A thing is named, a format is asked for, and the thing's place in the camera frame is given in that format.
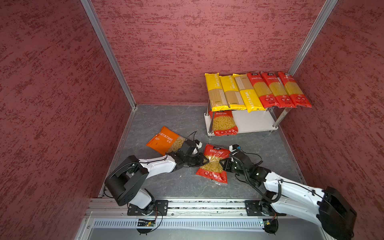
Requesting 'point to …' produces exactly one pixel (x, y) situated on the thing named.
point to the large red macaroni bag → (213, 170)
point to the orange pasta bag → (166, 141)
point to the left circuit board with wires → (147, 223)
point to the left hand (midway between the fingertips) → (208, 164)
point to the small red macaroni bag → (223, 123)
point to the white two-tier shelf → (249, 122)
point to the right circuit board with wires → (271, 226)
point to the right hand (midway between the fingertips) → (218, 165)
